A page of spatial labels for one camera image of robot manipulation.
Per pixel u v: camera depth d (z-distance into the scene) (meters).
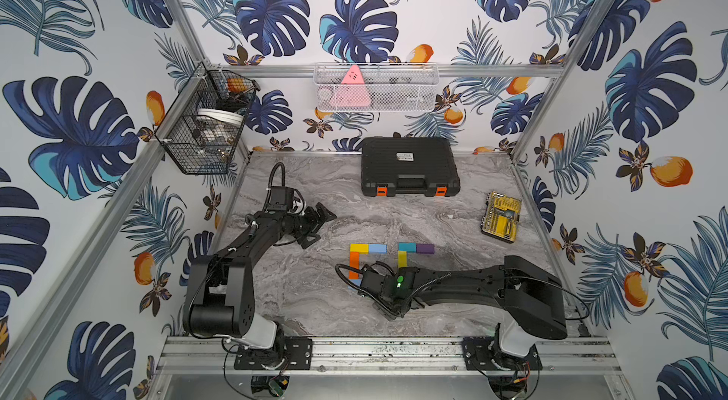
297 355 0.76
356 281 0.64
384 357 0.75
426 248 0.95
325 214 0.83
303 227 0.78
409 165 1.10
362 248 0.93
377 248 0.95
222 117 0.80
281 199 0.73
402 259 0.92
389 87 1.00
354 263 0.92
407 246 0.95
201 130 0.84
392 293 0.60
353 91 0.91
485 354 0.73
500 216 1.00
